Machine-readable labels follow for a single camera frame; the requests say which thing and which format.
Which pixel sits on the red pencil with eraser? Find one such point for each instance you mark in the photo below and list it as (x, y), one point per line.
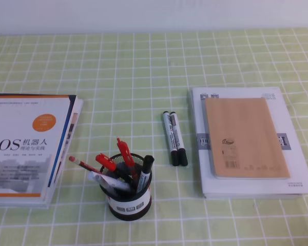
(83, 165)

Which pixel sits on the black white marker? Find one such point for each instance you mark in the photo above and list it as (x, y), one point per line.
(181, 152)
(170, 138)

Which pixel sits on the large white book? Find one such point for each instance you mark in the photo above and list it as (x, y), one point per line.
(213, 187)

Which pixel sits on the white pen in holder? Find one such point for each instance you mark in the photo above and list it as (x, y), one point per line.
(109, 183)

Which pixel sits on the right black white marker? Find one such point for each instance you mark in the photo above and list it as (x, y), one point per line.
(181, 152)

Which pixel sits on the white ROS textbook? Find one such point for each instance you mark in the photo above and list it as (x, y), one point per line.
(20, 143)

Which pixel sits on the black mesh pen holder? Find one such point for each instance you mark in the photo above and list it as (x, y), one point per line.
(129, 206)

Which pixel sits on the black marker in holder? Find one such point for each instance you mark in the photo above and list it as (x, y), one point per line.
(145, 173)

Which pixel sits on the left black white marker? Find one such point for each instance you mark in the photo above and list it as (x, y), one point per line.
(170, 138)

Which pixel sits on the brown kraft notebook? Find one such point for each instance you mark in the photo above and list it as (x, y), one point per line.
(243, 139)

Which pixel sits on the red clip pen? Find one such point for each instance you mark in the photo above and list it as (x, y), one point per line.
(125, 152)

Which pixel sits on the white book under ROS textbook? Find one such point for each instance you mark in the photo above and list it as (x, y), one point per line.
(66, 143)

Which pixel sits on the green checkered tablecloth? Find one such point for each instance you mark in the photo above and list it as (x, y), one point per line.
(127, 81)

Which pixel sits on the red capped pen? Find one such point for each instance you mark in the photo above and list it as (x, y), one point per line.
(106, 162)

